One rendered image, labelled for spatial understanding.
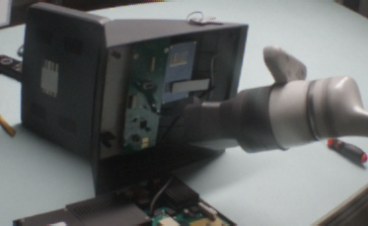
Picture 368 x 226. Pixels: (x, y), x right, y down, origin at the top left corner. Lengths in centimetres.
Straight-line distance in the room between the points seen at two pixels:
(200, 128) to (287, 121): 11
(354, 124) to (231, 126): 16
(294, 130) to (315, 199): 23
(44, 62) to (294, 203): 41
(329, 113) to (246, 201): 24
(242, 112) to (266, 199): 20
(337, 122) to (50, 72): 42
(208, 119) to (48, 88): 26
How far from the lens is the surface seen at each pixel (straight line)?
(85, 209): 67
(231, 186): 81
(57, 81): 79
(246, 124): 63
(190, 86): 79
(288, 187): 83
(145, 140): 76
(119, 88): 70
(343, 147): 95
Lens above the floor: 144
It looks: 26 degrees down
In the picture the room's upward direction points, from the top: 9 degrees clockwise
